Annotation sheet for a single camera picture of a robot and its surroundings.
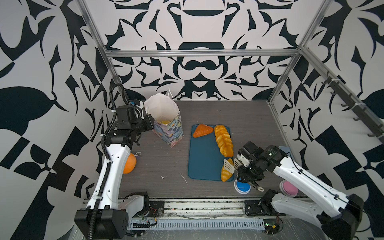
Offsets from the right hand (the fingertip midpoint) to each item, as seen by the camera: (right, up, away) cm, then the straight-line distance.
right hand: (241, 179), depth 72 cm
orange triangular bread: (-17, +21, +27) cm, 38 cm away
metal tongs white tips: (-5, +4, +7) cm, 9 cm away
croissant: (-5, -1, +10) cm, 11 cm away
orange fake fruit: (-57, +4, +10) cm, 58 cm away
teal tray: (-16, +4, +17) cm, 23 cm away
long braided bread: (-4, +15, +22) cm, 27 cm away
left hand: (-43, +30, +1) cm, 52 cm away
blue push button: (+3, -7, +6) cm, 9 cm away
